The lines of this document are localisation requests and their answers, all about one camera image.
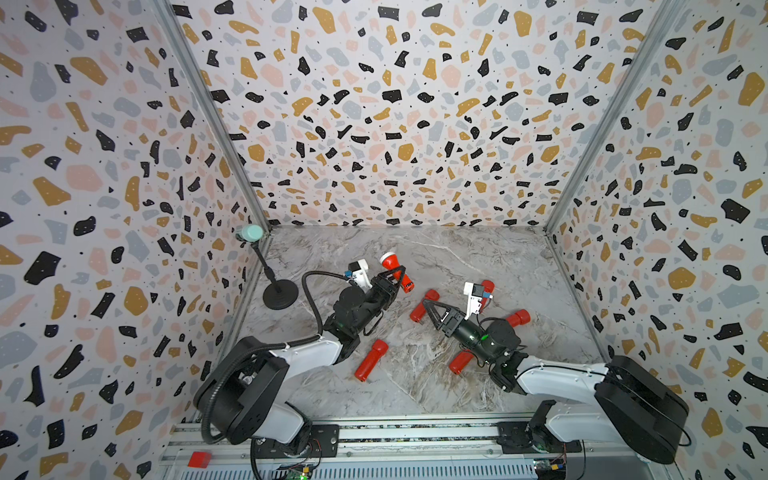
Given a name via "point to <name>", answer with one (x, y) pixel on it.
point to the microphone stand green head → (281, 294)
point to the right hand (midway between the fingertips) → (432, 306)
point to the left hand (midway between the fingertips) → (413, 271)
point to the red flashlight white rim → (386, 254)
